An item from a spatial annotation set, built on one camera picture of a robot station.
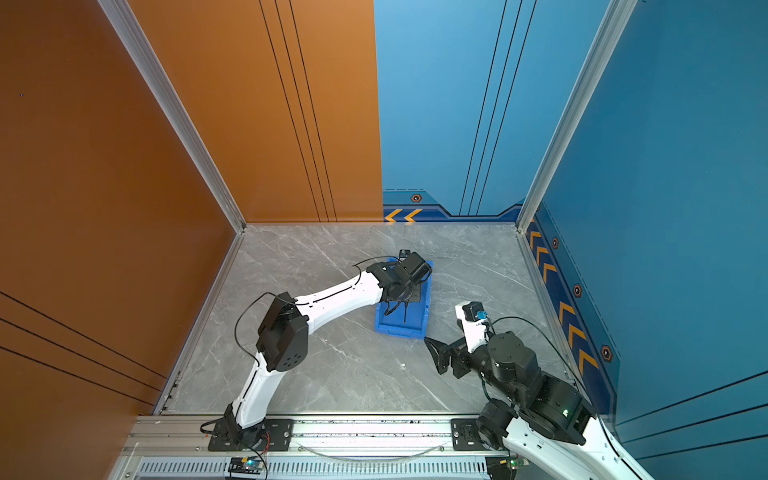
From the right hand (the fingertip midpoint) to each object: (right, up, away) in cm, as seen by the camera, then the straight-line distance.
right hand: (438, 333), depth 65 cm
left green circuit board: (-44, -33, +5) cm, 55 cm away
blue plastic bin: (-7, -2, +22) cm, 23 cm away
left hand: (-3, +6, +26) cm, 27 cm away
